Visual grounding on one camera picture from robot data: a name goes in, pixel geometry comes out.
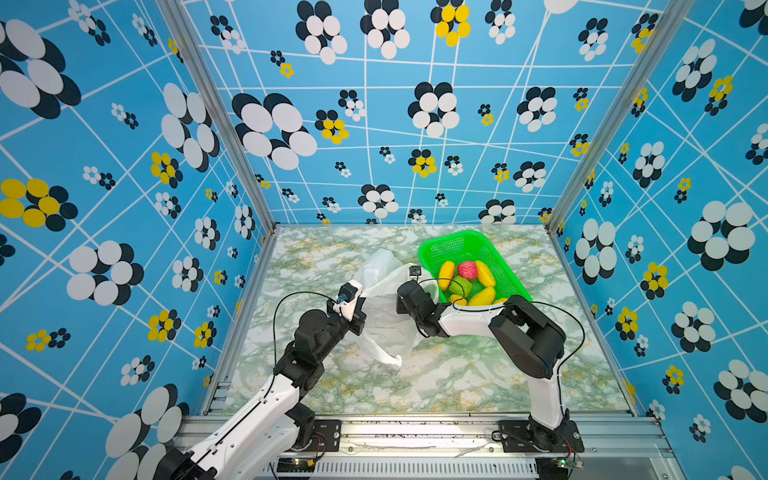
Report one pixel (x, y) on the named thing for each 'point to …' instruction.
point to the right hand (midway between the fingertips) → (404, 292)
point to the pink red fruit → (468, 269)
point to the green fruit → (457, 289)
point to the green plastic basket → (468, 246)
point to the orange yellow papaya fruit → (447, 272)
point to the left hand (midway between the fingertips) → (366, 291)
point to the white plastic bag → (388, 334)
